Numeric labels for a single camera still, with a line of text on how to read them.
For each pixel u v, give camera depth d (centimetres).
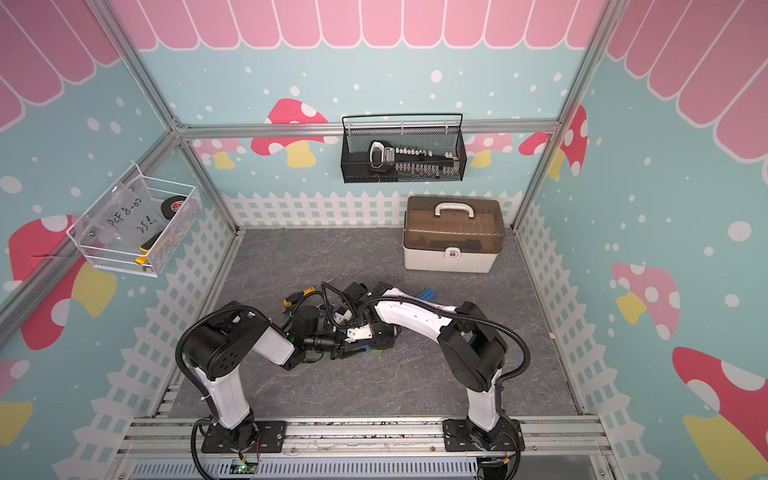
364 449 73
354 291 71
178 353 49
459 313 50
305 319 76
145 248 63
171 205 79
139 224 70
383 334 73
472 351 48
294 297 97
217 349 50
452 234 91
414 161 89
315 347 80
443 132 90
